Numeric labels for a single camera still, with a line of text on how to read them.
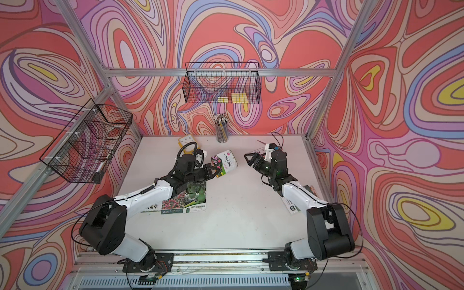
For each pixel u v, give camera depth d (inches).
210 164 30.7
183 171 26.2
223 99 32.4
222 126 41.9
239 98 32.3
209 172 29.5
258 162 30.0
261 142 45.6
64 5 26.6
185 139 45.7
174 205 35.5
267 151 31.0
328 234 16.8
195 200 35.8
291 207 34.8
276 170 26.4
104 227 17.1
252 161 30.2
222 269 28.7
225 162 34.6
